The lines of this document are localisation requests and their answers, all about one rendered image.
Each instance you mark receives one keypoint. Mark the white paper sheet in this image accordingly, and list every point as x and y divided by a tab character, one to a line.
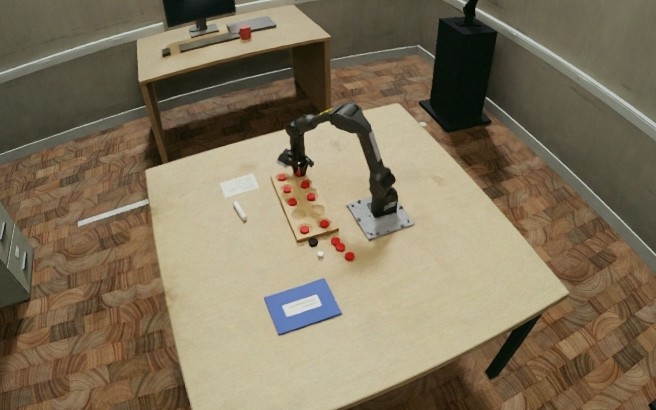
239	185

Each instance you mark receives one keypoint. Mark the beige tray with round pockets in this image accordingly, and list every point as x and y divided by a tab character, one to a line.
305	212

